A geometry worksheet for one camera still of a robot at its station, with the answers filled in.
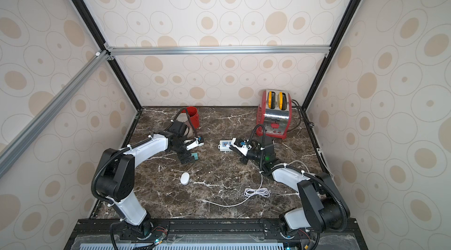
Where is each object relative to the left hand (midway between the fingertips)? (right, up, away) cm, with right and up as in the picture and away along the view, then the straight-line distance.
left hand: (192, 149), depth 93 cm
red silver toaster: (+44, +20, +1) cm, 48 cm away
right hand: (+24, +4, -8) cm, 25 cm away
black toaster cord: (+65, +26, +24) cm, 74 cm away
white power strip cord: (+58, -7, +1) cm, 59 cm away
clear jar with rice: (-5, +17, +1) cm, 18 cm away
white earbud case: (-3, -14, -5) cm, 15 cm away
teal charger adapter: (+2, -3, 0) cm, 4 cm away
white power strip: (+17, +1, +7) cm, 18 cm away
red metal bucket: (-2, +20, +11) cm, 23 cm away
